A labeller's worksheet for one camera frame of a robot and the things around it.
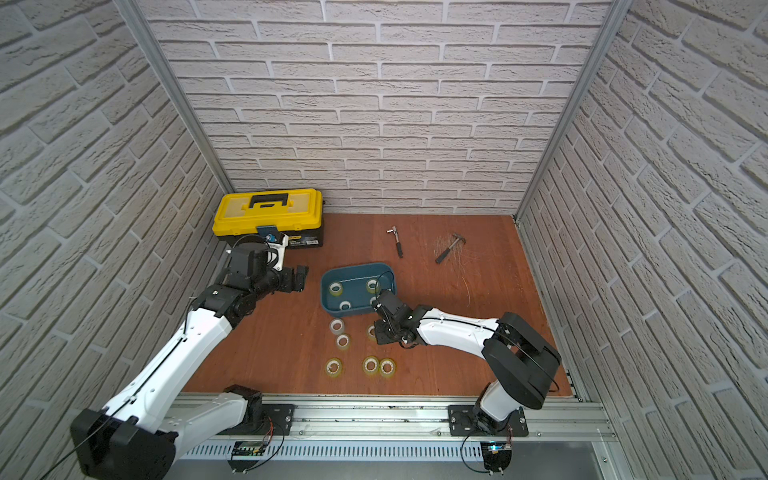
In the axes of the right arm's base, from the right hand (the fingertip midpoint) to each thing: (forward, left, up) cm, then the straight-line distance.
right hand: (383, 331), depth 87 cm
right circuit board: (-32, -26, -3) cm, 41 cm away
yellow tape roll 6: (0, +4, -1) cm, 4 cm away
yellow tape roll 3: (+10, +12, -1) cm, 15 cm away
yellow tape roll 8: (-10, -1, -2) cm, 10 cm away
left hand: (+13, +23, +20) cm, 33 cm away
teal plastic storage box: (+17, +9, -2) cm, 19 cm away
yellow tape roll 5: (-9, +15, -1) cm, 17 cm away
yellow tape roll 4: (-2, +12, -1) cm, 12 cm away
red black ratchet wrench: (+41, -6, -1) cm, 42 cm away
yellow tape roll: (+16, +16, -1) cm, 23 cm away
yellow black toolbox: (+38, +27, +15) cm, 49 cm away
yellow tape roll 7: (-8, +4, -2) cm, 10 cm away
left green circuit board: (-26, +35, -5) cm, 44 cm away
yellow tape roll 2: (+17, +3, -1) cm, 17 cm away
